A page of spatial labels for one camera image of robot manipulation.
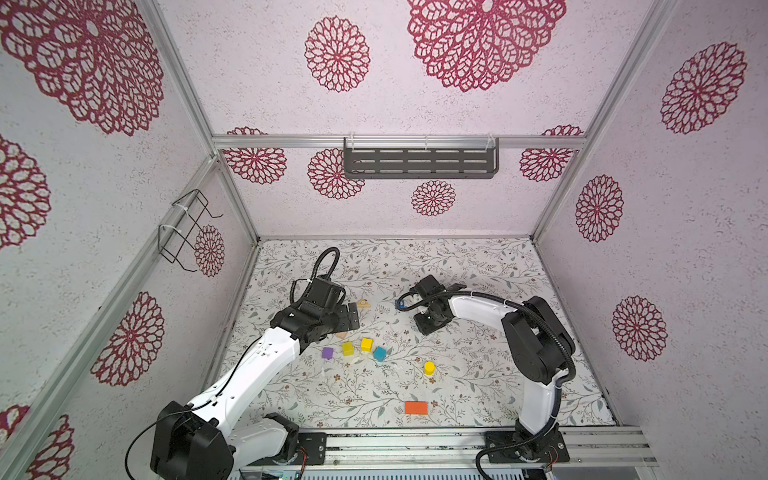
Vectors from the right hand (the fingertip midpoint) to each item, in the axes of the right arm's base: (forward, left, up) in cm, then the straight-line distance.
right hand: (423, 322), depth 96 cm
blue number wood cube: (-2, +9, +13) cm, 16 cm away
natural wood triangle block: (+6, +20, +1) cm, 20 cm away
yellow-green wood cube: (-11, +23, +1) cm, 25 cm away
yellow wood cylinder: (-15, -1, +1) cm, 16 cm away
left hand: (-8, +24, +13) cm, 28 cm away
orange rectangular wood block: (-26, +3, -1) cm, 26 cm away
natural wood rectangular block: (-6, +26, 0) cm, 27 cm away
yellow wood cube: (-9, +17, +2) cm, 20 cm away
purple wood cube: (-11, +29, 0) cm, 32 cm away
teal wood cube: (-11, +14, 0) cm, 17 cm away
